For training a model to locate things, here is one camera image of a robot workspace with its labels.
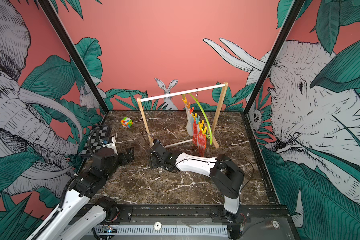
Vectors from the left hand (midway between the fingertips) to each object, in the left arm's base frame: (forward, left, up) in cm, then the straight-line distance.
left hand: (128, 148), depth 75 cm
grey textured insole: (+18, -33, -10) cm, 39 cm away
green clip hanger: (+5, -39, +7) cm, 40 cm away
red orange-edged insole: (+4, -39, -4) cm, 39 cm away
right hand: (-1, -11, -11) cm, 16 cm away
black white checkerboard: (+13, +29, -17) cm, 36 cm away
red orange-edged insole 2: (+13, -36, -7) cm, 39 cm away
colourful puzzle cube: (+31, +11, -16) cm, 37 cm away
